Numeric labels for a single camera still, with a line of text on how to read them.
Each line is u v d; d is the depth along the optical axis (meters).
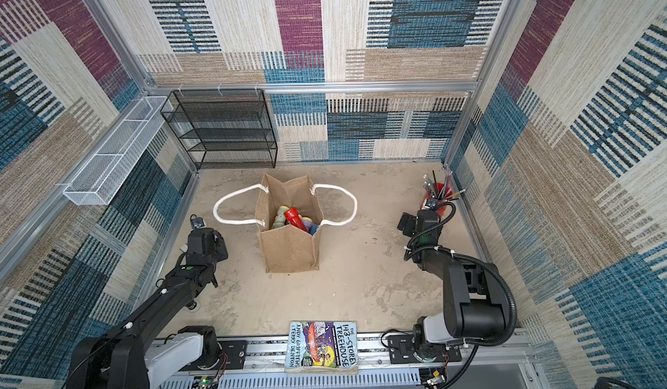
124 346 0.41
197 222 0.75
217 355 0.72
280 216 0.94
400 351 0.73
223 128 1.10
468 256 0.49
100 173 0.71
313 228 0.74
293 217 0.87
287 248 0.81
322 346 0.73
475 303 0.44
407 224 0.86
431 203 0.81
